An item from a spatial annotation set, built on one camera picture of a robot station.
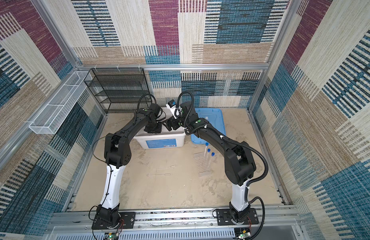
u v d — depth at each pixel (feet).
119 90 3.63
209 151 2.65
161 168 3.03
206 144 2.73
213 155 2.60
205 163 3.01
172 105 2.44
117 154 1.99
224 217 2.39
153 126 2.91
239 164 1.60
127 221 2.41
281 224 2.40
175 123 2.49
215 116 3.78
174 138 2.98
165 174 2.92
